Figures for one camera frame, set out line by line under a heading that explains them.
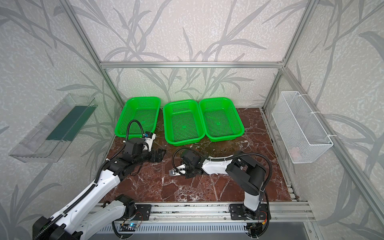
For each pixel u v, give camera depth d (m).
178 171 0.74
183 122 1.12
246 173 0.47
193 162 0.69
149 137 0.70
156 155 0.69
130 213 0.66
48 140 0.63
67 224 0.39
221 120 1.12
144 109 1.19
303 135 0.61
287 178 0.88
